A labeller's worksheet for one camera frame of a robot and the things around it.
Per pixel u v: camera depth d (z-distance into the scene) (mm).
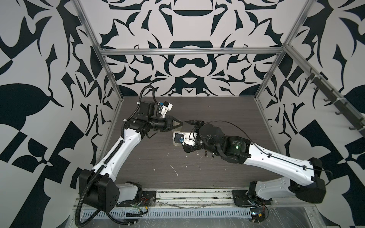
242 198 745
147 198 726
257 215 709
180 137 512
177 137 511
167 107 698
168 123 638
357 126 516
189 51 924
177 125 700
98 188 389
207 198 758
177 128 695
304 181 398
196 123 578
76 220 340
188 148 568
